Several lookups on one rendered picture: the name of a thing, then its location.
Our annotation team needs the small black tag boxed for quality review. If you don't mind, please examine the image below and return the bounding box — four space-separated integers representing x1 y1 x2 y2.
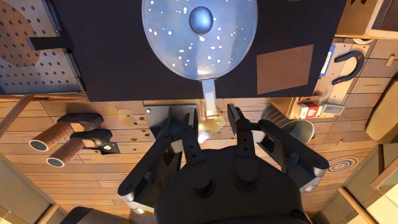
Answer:
98 141 121 156

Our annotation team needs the tan wooden crate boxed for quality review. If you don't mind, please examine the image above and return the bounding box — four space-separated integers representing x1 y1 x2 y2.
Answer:
268 97 300 120

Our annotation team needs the tan canvas cushion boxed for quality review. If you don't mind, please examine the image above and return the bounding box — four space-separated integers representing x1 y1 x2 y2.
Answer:
365 80 398 145

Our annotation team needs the black shelf stay bar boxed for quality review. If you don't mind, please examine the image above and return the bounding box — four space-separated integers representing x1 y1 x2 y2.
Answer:
26 36 74 52

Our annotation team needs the wooden tent pole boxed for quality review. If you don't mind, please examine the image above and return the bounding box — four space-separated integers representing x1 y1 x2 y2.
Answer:
0 95 35 139

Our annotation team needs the grey metal bucket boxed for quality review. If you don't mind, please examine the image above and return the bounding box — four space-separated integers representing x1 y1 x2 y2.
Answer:
260 105 315 145

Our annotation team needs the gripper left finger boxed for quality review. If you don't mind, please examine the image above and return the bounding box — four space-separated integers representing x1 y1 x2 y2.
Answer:
117 107 207 211

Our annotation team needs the open wooden box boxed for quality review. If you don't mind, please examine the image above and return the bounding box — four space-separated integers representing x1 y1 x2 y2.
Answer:
335 0 398 40

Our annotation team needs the grey metal plate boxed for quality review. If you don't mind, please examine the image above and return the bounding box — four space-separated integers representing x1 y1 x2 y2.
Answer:
144 104 198 142

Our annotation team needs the grey perforated warming shelf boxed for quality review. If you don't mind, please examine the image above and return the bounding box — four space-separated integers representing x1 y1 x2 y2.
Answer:
0 0 85 96

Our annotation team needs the dark blue horseshoe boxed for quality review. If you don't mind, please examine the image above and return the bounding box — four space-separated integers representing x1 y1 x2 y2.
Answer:
331 51 366 86

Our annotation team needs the brown square stove plate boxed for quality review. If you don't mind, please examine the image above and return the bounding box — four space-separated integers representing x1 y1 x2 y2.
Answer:
256 44 315 96

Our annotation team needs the blue and white book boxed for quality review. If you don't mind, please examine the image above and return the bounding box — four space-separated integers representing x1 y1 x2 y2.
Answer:
320 45 336 78

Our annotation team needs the light wooden board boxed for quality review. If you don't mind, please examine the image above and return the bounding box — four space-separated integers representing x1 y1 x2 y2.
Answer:
312 43 371 107

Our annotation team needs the brown boot with black sole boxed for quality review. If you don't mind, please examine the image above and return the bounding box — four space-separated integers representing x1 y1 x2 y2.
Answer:
28 113 104 153
46 129 113 168

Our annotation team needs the round striped rug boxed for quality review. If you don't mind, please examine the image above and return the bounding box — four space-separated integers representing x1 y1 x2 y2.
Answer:
325 155 361 175

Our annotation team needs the olive wood-trimmed cabinet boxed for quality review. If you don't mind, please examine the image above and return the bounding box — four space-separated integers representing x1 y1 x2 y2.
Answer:
310 143 398 224

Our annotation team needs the small grey box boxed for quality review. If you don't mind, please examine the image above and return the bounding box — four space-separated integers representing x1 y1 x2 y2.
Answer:
320 102 346 116

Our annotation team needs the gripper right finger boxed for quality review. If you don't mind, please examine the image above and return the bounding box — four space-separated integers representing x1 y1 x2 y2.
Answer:
227 103 330 193

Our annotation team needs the red and white box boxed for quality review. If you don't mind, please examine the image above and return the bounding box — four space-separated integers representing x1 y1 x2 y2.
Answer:
296 102 324 120

